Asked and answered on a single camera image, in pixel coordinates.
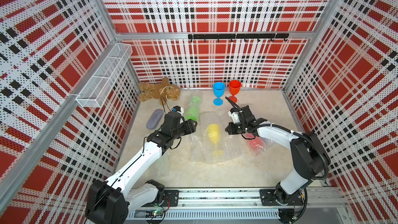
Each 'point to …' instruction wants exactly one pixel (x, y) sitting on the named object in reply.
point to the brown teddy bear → (164, 91)
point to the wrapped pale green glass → (162, 165)
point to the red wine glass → (235, 87)
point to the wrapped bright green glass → (193, 108)
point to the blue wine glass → (218, 89)
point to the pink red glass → (256, 145)
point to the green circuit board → (154, 213)
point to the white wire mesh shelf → (95, 92)
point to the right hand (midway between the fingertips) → (228, 129)
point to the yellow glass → (213, 130)
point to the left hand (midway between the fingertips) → (195, 124)
